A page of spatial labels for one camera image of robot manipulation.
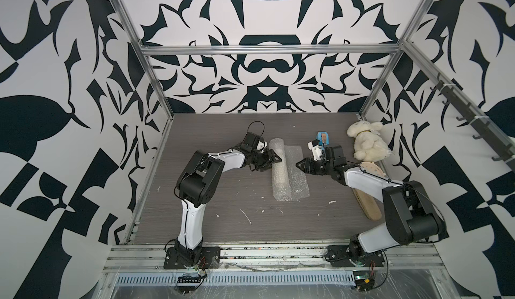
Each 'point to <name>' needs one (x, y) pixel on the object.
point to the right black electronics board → (363, 281)
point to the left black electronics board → (188, 283)
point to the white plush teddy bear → (369, 144)
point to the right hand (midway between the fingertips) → (298, 161)
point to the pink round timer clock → (371, 167)
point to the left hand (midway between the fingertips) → (279, 159)
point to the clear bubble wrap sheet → (289, 177)
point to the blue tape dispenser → (322, 137)
